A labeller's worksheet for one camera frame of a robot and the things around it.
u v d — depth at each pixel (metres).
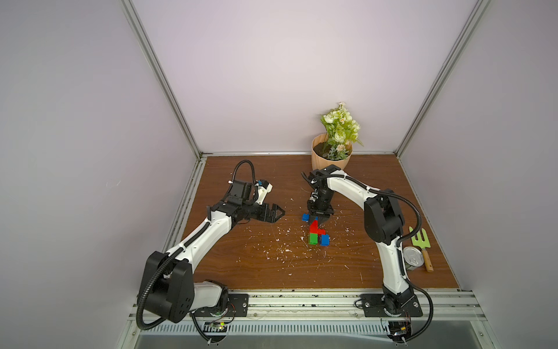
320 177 0.72
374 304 0.73
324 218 0.82
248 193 0.70
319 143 1.07
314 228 0.87
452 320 0.71
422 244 0.87
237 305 0.73
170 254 0.43
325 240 0.86
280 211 0.76
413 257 0.79
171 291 0.41
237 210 0.62
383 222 0.55
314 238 0.85
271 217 0.73
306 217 0.88
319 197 0.81
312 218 0.84
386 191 0.57
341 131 0.90
